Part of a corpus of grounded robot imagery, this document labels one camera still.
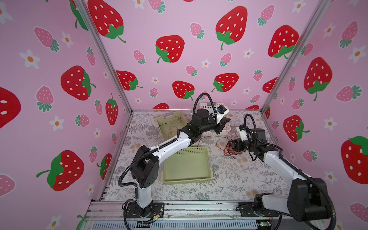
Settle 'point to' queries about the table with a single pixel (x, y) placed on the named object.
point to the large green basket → (191, 165)
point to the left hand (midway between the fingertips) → (230, 118)
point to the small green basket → (168, 126)
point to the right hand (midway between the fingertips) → (233, 140)
